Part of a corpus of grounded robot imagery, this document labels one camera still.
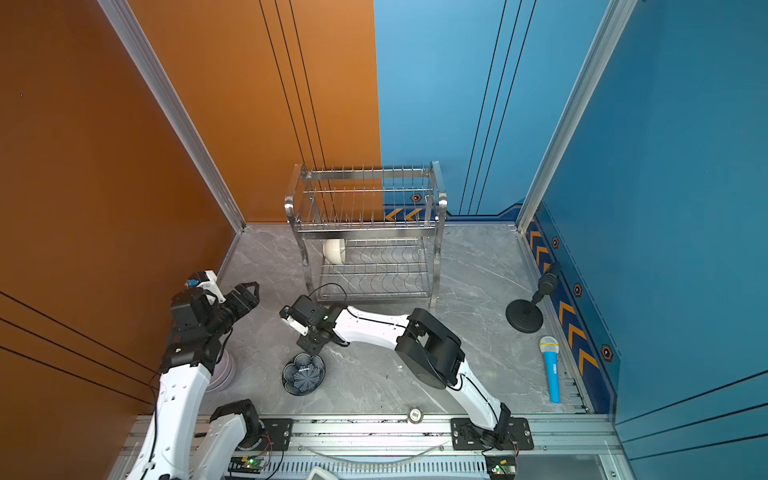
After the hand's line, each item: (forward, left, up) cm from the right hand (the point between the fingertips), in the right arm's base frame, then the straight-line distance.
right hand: (310, 337), depth 87 cm
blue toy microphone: (-2, -69, -1) cm, 69 cm away
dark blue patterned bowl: (-10, +1, -2) cm, 10 cm away
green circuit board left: (-30, +10, -4) cm, 32 cm away
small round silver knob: (-21, -30, +2) cm, 36 cm away
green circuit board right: (-30, -50, -5) cm, 59 cm away
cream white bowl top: (+26, -5, +9) cm, 28 cm away
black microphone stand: (+9, -66, -3) cm, 67 cm away
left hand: (+7, +14, +17) cm, 23 cm away
